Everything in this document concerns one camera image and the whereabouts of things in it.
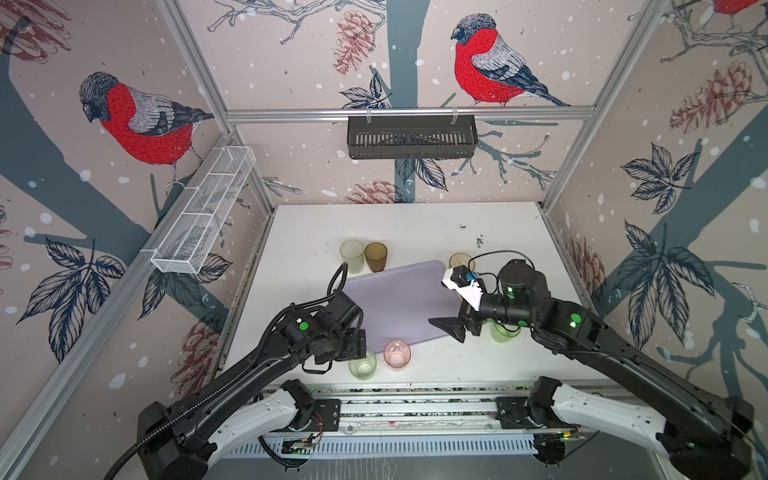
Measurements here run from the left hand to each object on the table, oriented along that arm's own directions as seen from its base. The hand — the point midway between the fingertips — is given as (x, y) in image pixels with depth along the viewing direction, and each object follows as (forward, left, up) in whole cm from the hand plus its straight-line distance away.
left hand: (355, 353), depth 72 cm
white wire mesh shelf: (+21, +41, +19) cm, 50 cm away
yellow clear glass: (+31, -32, -3) cm, 44 cm away
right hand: (+5, -18, +16) cm, 25 cm away
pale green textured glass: (0, -1, -12) cm, 12 cm away
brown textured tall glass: (+34, -4, -6) cm, 35 cm away
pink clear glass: (+3, -11, -11) cm, 16 cm away
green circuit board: (-18, +14, -14) cm, 27 cm away
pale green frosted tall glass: (+35, +4, -5) cm, 36 cm away
